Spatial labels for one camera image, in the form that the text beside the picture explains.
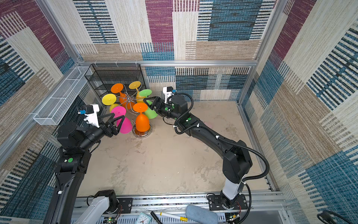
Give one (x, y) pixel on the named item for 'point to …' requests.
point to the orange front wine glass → (142, 123)
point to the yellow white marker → (180, 218)
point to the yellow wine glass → (109, 99)
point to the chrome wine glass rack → (136, 134)
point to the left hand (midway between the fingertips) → (119, 115)
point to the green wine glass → (149, 113)
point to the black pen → (155, 218)
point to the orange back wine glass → (125, 101)
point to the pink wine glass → (119, 111)
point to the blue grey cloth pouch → (198, 215)
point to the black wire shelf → (102, 77)
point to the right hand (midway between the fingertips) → (148, 104)
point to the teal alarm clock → (143, 219)
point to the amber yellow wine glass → (135, 85)
